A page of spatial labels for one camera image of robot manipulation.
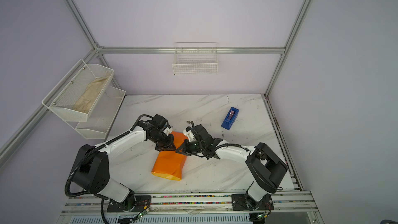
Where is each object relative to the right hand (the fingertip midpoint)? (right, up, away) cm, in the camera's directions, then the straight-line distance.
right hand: (173, 155), depth 77 cm
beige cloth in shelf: (-44, +28, 0) cm, 52 cm away
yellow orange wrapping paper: (-3, -6, +4) cm, 8 cm away
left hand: (-1, 0, +6) cm, 6 cm away
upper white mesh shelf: (-51, +29, -1) cm, 58 cm away
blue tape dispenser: (+33, +17, +24) cm, 44 cm away
